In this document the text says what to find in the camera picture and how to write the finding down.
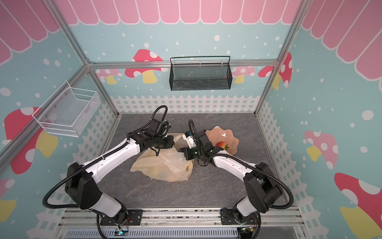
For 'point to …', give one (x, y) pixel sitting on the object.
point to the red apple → (222, 145)
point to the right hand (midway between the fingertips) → (179, 153)
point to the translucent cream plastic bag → (170, 165)
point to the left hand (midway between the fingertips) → (173, 145)
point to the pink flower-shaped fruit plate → (217, 135)
